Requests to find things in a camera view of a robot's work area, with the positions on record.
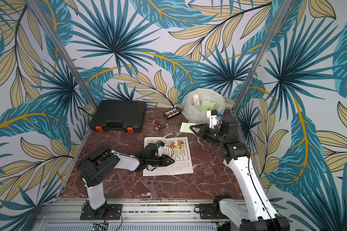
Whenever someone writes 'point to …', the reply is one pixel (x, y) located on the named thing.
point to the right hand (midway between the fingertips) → (190, 127)
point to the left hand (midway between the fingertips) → (171, 164)
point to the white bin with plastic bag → (197, 102)
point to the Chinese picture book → (178, 148)
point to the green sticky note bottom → (185, 127)
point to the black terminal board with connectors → (172, 113)
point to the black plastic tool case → (127, 115)
